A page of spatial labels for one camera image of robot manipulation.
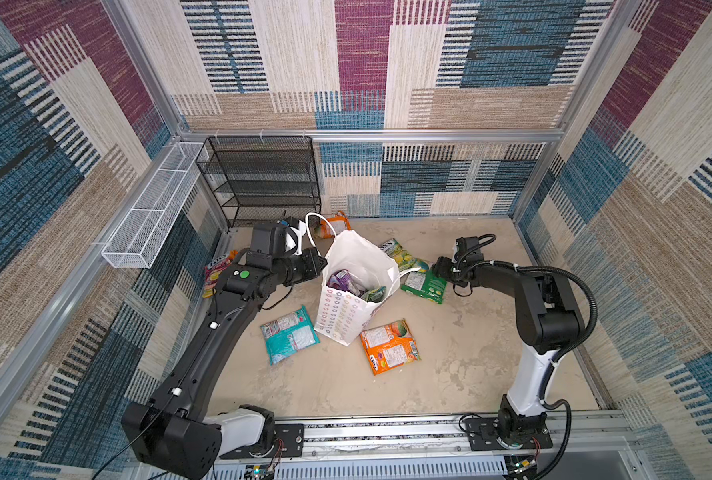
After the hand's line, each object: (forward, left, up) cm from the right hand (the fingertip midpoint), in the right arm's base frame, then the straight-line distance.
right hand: (440, 275), depth 103 cm
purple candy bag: (-5, +33, +7) cm, 34 cm away
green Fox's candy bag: (-13, +23, +10) cm, 29 cm away
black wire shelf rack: (+32, +61, +17) cm, 71 cm away
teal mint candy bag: (-20, +49, +2) cm, 53 cm away
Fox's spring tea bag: (+5, +12, +2) cm, 13 cm away
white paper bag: (-4, +28, +5) cm, 28 cm away
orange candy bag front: (-24, +20, +1) cm, 31 cm away
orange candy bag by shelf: (+23, +35, +3) cm, 42 cm away
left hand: (-13, +35, +28) cm, 46 cm away
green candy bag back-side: (-4, +6, +1) cm, 7 cm away
